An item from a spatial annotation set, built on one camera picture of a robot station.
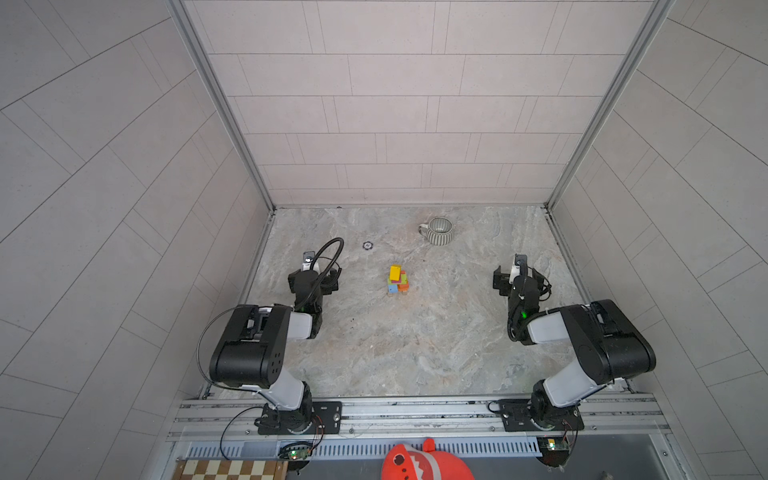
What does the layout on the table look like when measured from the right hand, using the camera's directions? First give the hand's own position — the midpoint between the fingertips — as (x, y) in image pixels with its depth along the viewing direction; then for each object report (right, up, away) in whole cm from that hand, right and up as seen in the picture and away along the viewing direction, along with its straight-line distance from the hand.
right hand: (514, 266), depth 93 cm
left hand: (-61, +1, +1) cm, 61 cm away
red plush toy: (-35, -36, -33) cm, 60 cm away
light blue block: (-38, -6, -5) cm, 39 cm away
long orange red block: (-35, -6, -4) cm, 36 cm away
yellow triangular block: (-37, -1, -8) cm, 38 cm away
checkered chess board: (-72, -39, -31) cm, 87 cm away
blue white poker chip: (-48, +6, +12) cm, 49 cm away
